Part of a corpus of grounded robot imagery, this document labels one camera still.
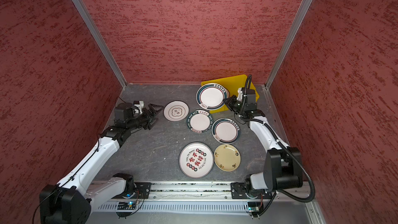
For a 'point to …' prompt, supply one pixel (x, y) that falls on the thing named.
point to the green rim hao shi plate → (199, 121)
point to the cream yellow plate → (227, 157)
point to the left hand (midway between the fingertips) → (162, 115)
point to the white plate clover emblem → (175, 111)
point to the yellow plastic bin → (233, 83)
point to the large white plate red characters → (196, 160)
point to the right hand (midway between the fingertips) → (220, 102)
